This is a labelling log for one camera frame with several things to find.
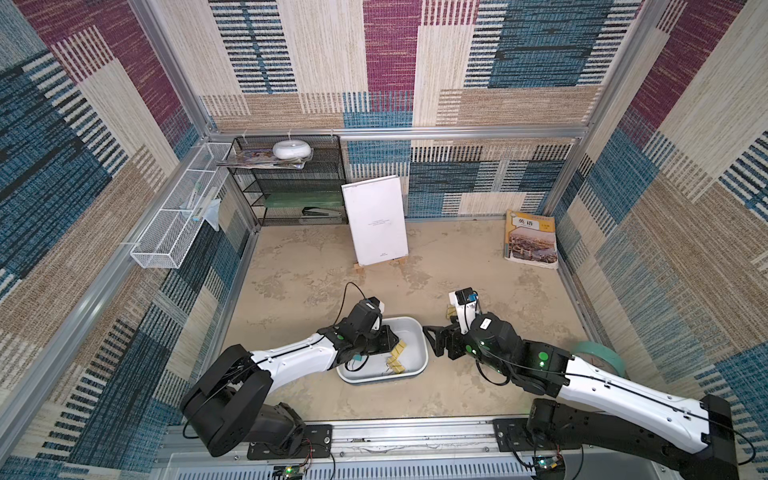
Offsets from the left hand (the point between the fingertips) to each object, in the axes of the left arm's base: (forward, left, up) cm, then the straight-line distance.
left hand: (398, 338), depth 85 cm
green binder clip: (-11, +10, +15) cm, 21 cm away
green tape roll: (-8, -49, +5) cm, 50 cm away
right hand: (-2, -9, +14) cm, 16 cm away
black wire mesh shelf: (+47, +28, +13) cm, 56 cm away
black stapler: (+45, +28, +7) cm, 53 cm away
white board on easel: (+30, +6, +16) cm, 35 cm away
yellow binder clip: (-3, +1, -3) cm, 4 cm away
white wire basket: (+29, +69, +13) cm, 76 cm away
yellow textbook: (+39, -51, -3) cm, 64 cm away
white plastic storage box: (-7, +7, -2) cm, 10 cm away
